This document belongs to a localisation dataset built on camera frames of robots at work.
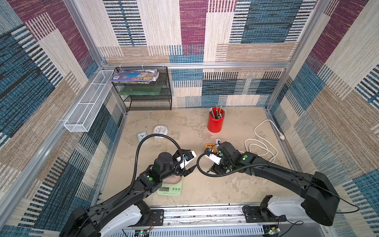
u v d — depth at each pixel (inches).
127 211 23.1
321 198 16.1
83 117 28.0
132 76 32.1
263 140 39.8
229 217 29.4
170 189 32.0
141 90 39.5
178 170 25.8
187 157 24.2
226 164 26.8
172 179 31.2
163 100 45.6
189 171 26.5
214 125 40.9
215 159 28.5
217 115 40.2
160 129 41.4
